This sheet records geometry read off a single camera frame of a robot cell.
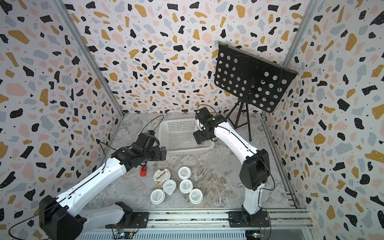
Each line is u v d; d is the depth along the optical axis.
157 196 0.76
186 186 0.79
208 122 0.60
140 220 0.73
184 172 0.84
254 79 0.76
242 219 0.65
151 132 0.71
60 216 0.37
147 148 0.61
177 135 1.09
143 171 0.90
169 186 0.80
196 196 0.76
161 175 0.84
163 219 0.75
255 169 0.47
